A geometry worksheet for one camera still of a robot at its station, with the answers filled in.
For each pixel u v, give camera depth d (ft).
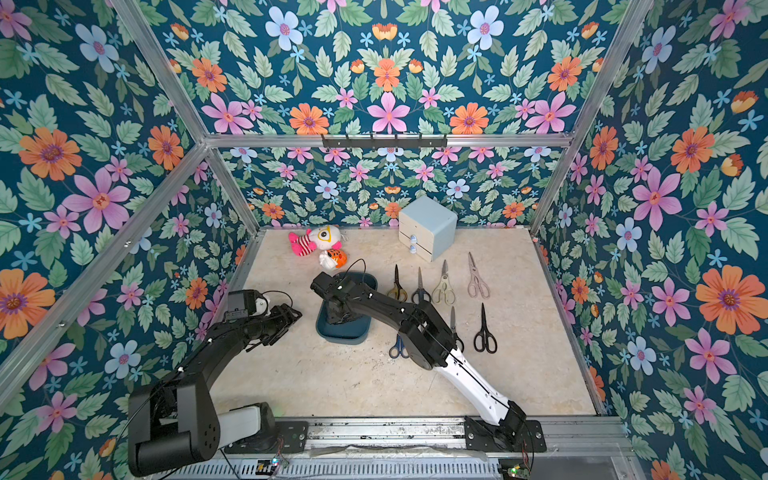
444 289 3.33
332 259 3.42
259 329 2.38
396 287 3.33
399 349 2.90
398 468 2.30
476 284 3.42
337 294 2.31
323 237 3.53
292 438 2.42
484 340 2.97
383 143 3.06
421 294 3.33
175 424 1.35
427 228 3.31
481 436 2.41
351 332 2.84
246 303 2.30
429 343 2.00
